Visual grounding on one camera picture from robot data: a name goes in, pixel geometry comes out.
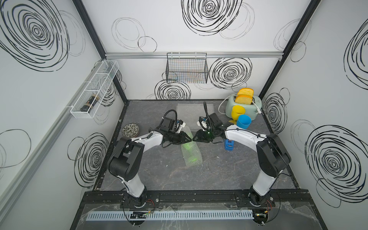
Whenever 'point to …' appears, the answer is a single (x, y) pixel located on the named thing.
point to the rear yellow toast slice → (246, 91)
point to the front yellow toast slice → (245, 99)
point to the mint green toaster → (250, 109)
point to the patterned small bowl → (130, 130)
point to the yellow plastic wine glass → (236, 110)
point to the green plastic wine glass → (189, 146)
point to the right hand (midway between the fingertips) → (194, 140)
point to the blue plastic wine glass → (244, 121)
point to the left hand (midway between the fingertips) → (189, 140)
